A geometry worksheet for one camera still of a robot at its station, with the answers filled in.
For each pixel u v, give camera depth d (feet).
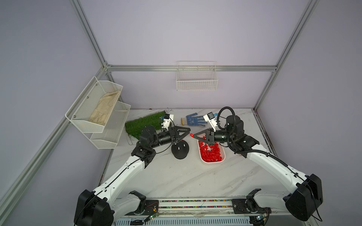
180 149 2.79
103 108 2.60
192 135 2.21
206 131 2.09
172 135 1.95
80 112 2.26
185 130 2.11
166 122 2.16
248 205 2.17
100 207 1.25
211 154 3.00
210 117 2.06
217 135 2.05
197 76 3.51
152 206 2.40
